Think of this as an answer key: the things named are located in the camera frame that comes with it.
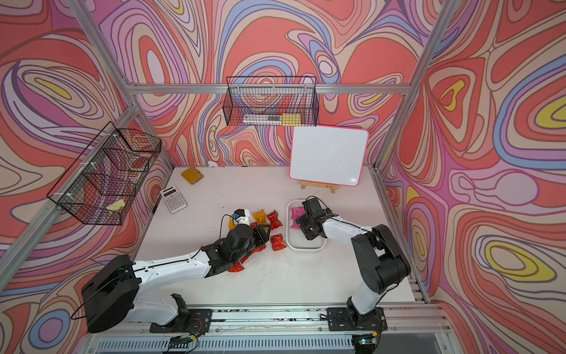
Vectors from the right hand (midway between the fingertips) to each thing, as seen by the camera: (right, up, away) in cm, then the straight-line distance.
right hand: (300, 228), depth 94 cm
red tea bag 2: (-10, -4, -6) cm, 12 cm away
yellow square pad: (-56, +24, +21) cm, 64 cm away
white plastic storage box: (-2, -3, -6) cm, 7 cm away
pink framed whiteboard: (+15, +33, +8) cm, 37 cm away
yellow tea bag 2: (-25, +6, -22) cm, 33 cm away
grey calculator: (-61, +12, +10) cm, 63 cm away
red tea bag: (-11, +3, +1) cm, 11 cm away
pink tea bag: (-1, +7, +3) cm, 7 cm away
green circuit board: (-41, -33, -23) cm, 57 cm away
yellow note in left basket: (-62, +12, -22) cm, 67 cm away
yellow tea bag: (-17, +6, -1) cm, 18 cm away
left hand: (-11, +2, -13) cm, 17 cm away
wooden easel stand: (+17, +18, +11) cm, 27 cm away
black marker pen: (-72, +9, +16) cm, 74 cm away
